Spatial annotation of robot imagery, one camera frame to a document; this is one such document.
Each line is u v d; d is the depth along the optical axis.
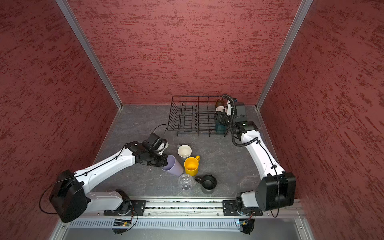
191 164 0.87
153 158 0.67
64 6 0.70
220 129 1.00
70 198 0.40
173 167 0.73
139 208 0.75
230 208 0.74
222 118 0.72
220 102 1.13
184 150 0.88
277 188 0.40
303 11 0.72
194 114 1.09
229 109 0.65
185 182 0.82
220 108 1.07
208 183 0.81
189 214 0.73
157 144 0.66
